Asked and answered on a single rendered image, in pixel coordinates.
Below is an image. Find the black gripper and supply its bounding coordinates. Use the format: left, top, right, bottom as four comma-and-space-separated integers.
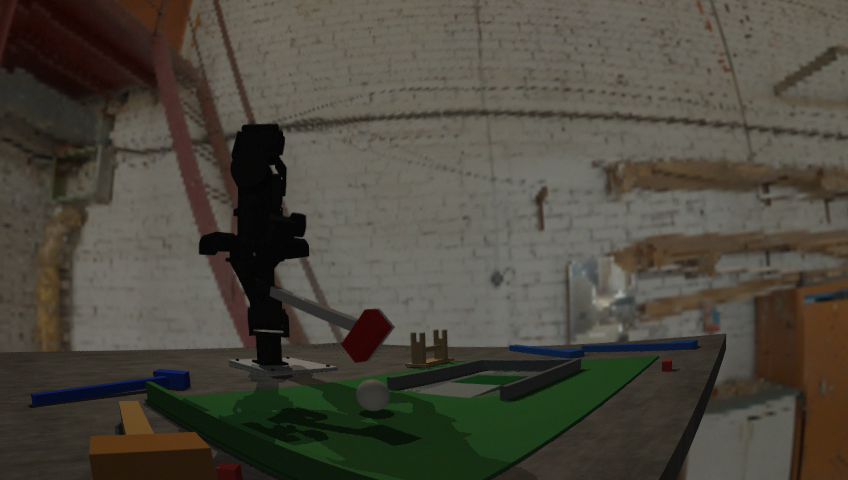
199, 197, 309, 305

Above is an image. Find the red putter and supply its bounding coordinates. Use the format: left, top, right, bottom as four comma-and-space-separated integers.
255, 277, 395, 363

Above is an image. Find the brown wooden mallet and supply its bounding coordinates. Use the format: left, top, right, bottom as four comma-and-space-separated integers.
89, 400, 217, 480

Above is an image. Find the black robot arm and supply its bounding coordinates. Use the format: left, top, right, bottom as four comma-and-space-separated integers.
230, 123, 306, 366

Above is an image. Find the green flat mat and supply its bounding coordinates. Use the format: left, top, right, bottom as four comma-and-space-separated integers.
184, 356, 658, 480

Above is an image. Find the grey ball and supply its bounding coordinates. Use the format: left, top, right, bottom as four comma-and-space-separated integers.
356, 379, 390, 411

